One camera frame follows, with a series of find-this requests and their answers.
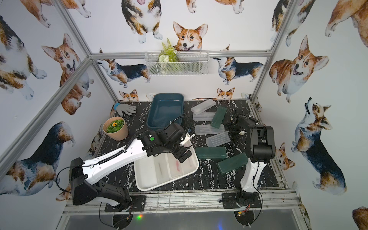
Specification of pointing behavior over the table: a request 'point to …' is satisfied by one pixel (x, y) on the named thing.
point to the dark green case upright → (219, 117)
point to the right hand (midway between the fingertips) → (225, 131)
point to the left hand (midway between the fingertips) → (187, 146)
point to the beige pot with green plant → (116, 128)
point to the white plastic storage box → (165, 167)
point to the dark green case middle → (211, 152)
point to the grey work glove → (121, 108)
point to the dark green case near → (232, 163)
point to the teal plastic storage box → (165, 108)
